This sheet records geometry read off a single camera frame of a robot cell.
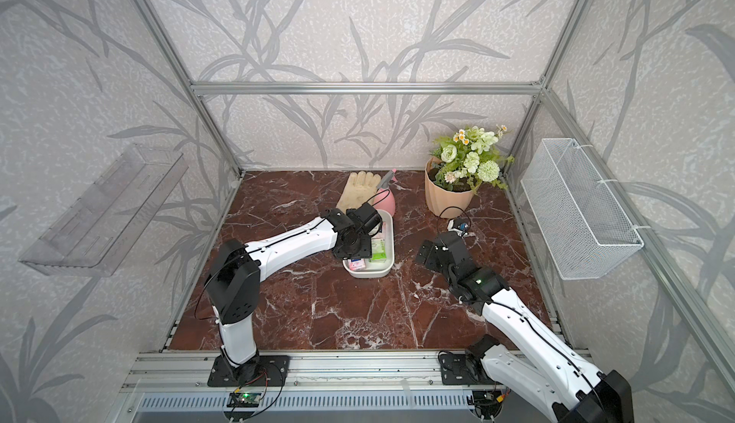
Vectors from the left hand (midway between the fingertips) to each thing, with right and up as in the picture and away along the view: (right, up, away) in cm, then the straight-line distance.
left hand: (363, 254), depth 88 cm
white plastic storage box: (+6, -5, +1) cm, 8 cm away
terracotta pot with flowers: (+30, +28, -1) cm, 40 cm away
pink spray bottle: (+6, +17, +14) cm, 23 cm away
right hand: (+20, +3, -7) cm, 22 cm away
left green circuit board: (-29, -33, -17) cm, 47 cm away
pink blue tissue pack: (-2, -3, 0) cm, 4 cm away
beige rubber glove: (-4, +20, +27) cm, 34 cm away
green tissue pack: (+5, 0, +3) cm, 5 cm away
